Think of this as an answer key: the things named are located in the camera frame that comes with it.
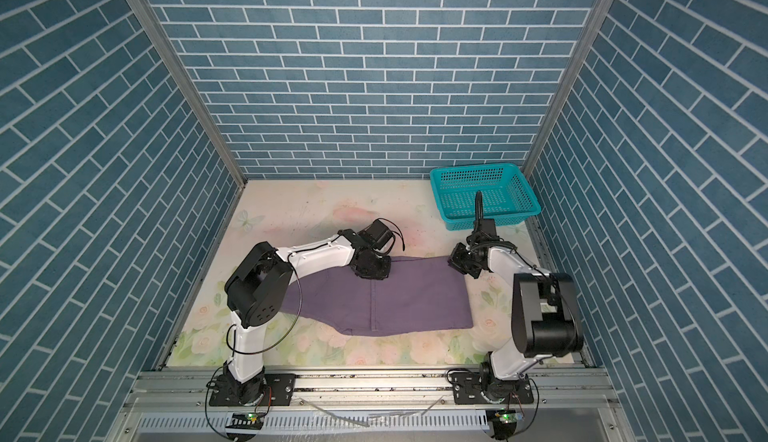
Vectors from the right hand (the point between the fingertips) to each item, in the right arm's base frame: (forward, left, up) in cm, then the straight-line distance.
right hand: (449, 257), depth 93 cm
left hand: (-6, +19, -3) cm, 20 cm away
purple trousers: (-11, +9, -3) cm, 15 cm away
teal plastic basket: (+32, -24, -4) cm, 41 cm away
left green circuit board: (-46, +50, -7) cm, 68 cm away
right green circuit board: (-40, -14, -6) cm, 43 cm away
